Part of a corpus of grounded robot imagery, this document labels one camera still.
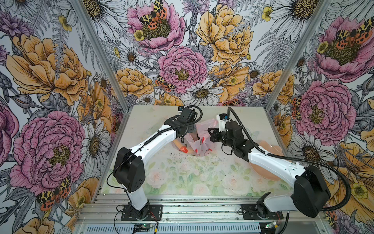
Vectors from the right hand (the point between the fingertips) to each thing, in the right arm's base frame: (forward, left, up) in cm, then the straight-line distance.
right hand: (207, 133), depth 82 cm
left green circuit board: (-40, +35, -20) cm, 57 cm away
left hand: (+4, +13, -2) cm, 14 cm away
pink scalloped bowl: (-1, -42, -19) cm, 46 cm away
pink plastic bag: (-1, +5, -4) cm, 6 cm away
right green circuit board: (-41, -28, -21) cm, 53 cm away
